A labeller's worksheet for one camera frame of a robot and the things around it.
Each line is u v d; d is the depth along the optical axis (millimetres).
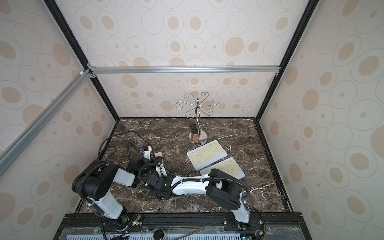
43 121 630
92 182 473
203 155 977
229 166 942
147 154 853
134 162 720
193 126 993
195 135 979
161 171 716
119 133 1115
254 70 906
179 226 731
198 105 833
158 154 969
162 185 615
